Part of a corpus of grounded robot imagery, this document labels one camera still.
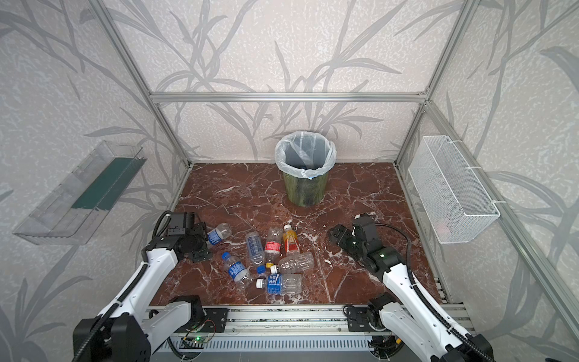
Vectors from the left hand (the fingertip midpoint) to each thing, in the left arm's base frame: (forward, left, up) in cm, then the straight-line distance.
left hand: (216, 225), depth 85 cm
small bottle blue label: (-3, +2, -5) cm, 6 cm away
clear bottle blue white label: (-20, -26, -3) cm, 33 cm away
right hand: (-3, -45, +3) cm, 45 cm away
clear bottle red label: (-6, -22, -5) cm, 23 cm away
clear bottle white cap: (-13, -30, -4) cm, 33 cm away
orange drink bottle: (-4, -29, -4) cm, 29 cm away
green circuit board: (-35, 0, -9) cm, 37 cm away
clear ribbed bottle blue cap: (-5, -15, -5) cm, 17 cm away
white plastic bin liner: (+34, -34, +6) cm, 48 cm away
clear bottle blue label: (-14, -9, -5) cm, 18 cm away
